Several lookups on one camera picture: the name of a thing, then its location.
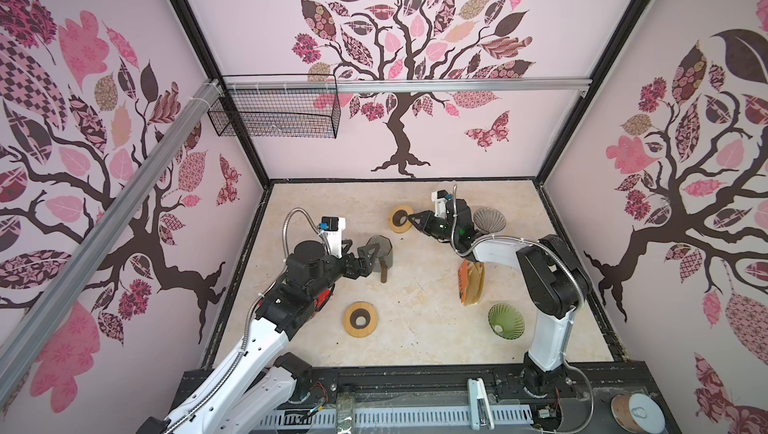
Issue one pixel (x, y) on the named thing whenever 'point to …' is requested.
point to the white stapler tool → (477, 389)
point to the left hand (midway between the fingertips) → (366, 249)
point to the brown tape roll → (638, 412)
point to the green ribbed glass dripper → (506, 321)
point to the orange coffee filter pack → (471, 279)
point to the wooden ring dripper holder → (398, 220)
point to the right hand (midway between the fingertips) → (409, 213)
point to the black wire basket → (277, 106)
